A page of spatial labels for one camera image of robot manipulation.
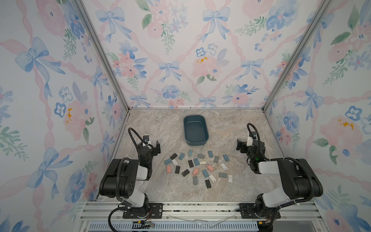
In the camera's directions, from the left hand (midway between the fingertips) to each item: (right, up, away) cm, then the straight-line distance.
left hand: (150, 141), depth 93 cm
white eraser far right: (+48, -21, -8) cm, 53 cm away
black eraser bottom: (+36, -24, -9) cm, 44 cm away
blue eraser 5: (+29, -13, -2) cm, 32 cm away
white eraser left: (+16, -13, -2) cm, 21 cm away
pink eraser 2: (+29, -18, -6) cm, 34 cm away
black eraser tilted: (+22, -18, -6) cm, 30 cm away
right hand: (+62, +1, +2) cm, 63 cm away
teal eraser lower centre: (+34, -19, -5) cm, 40 cm away
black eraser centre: (+25, -14, -2) cm, 29 cm away
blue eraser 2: (+11, -13, -1) cm, 17 cm away
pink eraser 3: (+37, -16, -4) cm, 40 cm away
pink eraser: (+12, -17, -5) cm, 21 cm away
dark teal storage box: (+30, +6, +16) cm, 34 cm away
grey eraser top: (+32, -10, 0) cm, 34 cm away
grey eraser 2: (+45, -19, -7) cm, 49 cm away
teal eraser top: (+26, -8, +2) cm, 27 cm away
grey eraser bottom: (+28, -22, -8) cm, 37 cm away
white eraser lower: (+38, -21, -9) cm, 44 cm away
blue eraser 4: (+20, -10, 0) cm, 22 cm away
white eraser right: (+46, -15, -3) cm, 49 cm away
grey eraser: (+42, -12, 0) cm, 43 cm away
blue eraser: (+49, -11, 0) cm, 50 cm away
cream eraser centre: (+33, -13, -2) cm, 36 cm away
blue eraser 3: (+39, -9, +2) cm, 40 cm away
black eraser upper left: (+15, -10, +1) cm, 18 cm away
